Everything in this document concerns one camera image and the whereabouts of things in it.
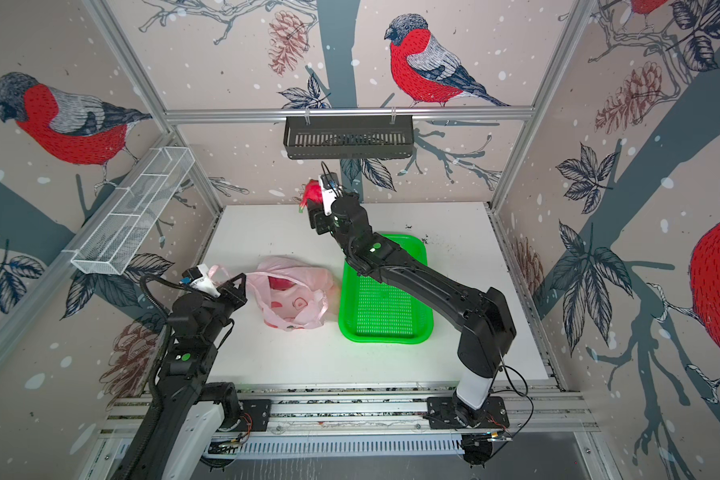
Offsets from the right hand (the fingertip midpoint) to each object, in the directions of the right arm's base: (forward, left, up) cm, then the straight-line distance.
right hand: (319, 200), depth 74 cm
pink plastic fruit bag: (-7, +14, -36) cm, 39 cm away
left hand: (-15, +20, -13) cm, 28 cm away
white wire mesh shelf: (-8, +50, -3) cm, 51 cm away
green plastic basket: (-13, -14, -36) cm, 40 cm away
